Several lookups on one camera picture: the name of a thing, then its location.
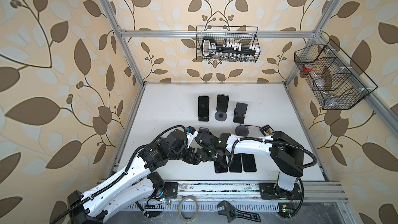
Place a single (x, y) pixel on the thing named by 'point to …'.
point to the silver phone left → (203, 106)
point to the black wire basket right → (334, 80)
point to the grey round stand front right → (241, 130)
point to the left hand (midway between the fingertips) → (201, 153)
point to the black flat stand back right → (239, 113)
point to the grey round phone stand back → (221, 116)
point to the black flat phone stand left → (203, 117)
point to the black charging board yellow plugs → (267, 130)
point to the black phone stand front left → (204, 129)
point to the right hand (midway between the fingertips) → (205, 159)
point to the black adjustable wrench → (230, 212)
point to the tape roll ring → (179, 210)
